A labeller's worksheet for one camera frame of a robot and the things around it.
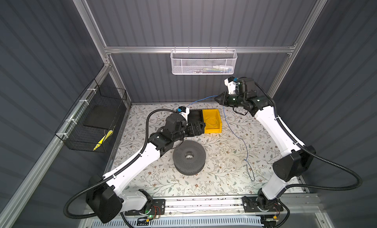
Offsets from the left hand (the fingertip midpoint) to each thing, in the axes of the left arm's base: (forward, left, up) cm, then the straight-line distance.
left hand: (200, 124), depth 73 cm
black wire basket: (-5, +58, +2) cm, 58 cm away
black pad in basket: (+6, +49, +3) cm, 50 cm away
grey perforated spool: (-5, +6, -28) cm, 29 cm away
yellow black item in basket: (-2, +46, -2) cm, 46 cm away
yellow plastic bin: (+22, -12, -25) cm, 35 cm away
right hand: (+11, -9, +6) cm, 16 cm away
